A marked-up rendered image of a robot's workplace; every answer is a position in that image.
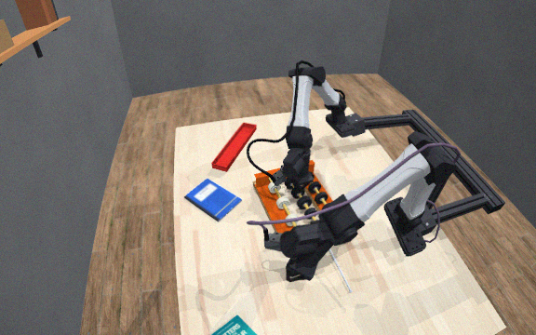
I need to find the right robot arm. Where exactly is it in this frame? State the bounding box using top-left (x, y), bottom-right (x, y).
top-left (273, 66), bottom-right (355, 186)

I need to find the teal paperback book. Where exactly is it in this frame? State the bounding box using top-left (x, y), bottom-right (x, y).
top-left (211, 315), bottom-right (257, 335)

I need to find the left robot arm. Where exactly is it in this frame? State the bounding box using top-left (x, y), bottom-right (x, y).
top-left (264, 131), bottom-right (456, 258)

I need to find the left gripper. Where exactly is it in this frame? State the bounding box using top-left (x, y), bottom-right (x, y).
top-left (270, 232), bottom-right (325, 282)

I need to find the blue notebook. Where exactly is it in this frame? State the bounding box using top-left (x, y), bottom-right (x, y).
top-left (184, 179), bottom-right (242, 222)

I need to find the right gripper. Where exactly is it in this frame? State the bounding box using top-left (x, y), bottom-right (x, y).
top-left (274, 164), bottom-right (314, 194)

